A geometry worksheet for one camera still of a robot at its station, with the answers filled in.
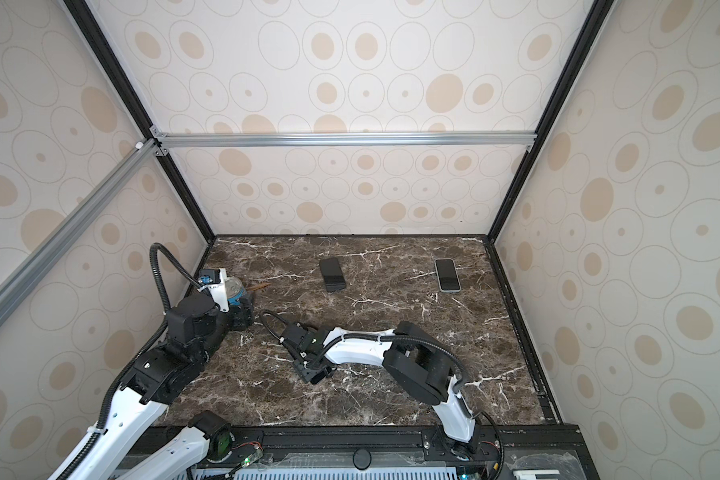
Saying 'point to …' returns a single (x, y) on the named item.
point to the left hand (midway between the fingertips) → (249, 291)
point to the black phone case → (333, 274)
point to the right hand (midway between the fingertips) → (312, 365)
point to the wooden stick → (259, 286)
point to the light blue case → (438, 281)
